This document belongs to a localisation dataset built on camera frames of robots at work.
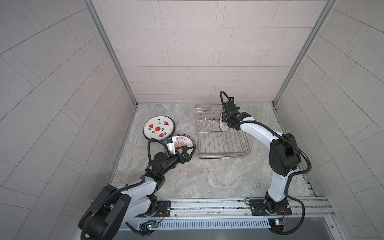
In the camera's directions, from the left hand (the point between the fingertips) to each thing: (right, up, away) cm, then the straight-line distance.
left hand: (194, 148), depth 77 cm
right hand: (+20, +18, +17) cm, 32 cm away
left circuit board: (-18, -31, -12) cm, 38 cm away
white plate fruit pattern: (-24, +9, +22) cm, 34 cm away
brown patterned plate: (-8, +1, +17) cm, 18 cm away
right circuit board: (+38, -33, -9) cm, 51 cm away
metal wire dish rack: (+11, 0, +14) cm, 18 cm away
